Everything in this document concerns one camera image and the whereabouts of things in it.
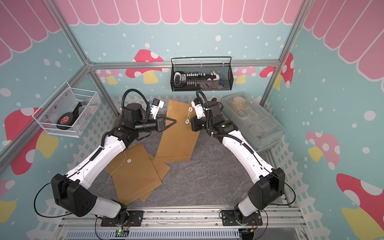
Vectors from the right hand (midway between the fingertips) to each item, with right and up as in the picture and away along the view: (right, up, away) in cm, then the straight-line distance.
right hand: (190, 119), depth 76 cm
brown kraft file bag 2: (-18, -30, +16) cm, 38 cm away
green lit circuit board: (-34, -57, -2) cm, 66 cm away
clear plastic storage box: (+38, +1, +14) cm, 40 cm away
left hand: (-7, -2, -5) cm, 9 cm away
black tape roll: (-57, -1, -6) cm, 58 cm away
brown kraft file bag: (-5, -10, -5) cm, 12 cm away
